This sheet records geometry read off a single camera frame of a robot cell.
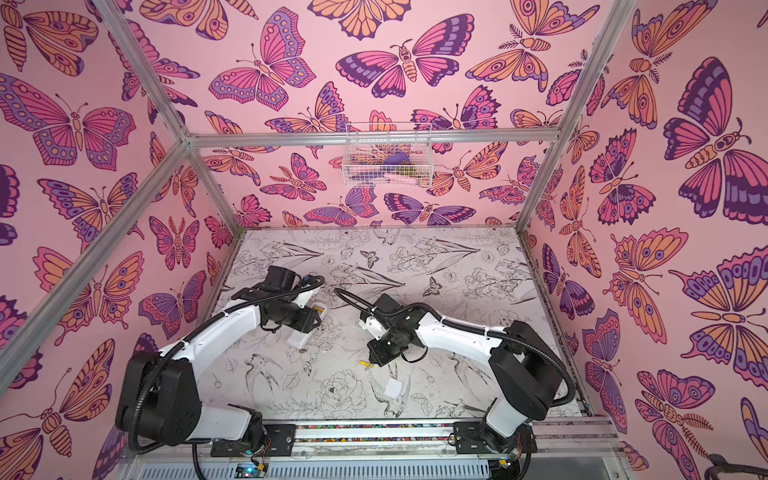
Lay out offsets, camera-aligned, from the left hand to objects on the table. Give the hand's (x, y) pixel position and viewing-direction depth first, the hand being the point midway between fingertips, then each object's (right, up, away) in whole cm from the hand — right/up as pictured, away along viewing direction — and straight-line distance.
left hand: (313, 314), depth 87 cm
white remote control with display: (-2, -5, -6) cm, 8 cm away
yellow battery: (+16, -14, -1) cm, 21 cm away
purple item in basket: (+26, +49, +10) cm, 56 cm away
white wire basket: (+22, +50, +9) cm, 55 cm away
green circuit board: (-12, -35, -15) cm, 40 cm away
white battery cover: (+24, -19, -5) cm, 31 cm away
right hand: (+18, -10, -6) cm, 21 cm away
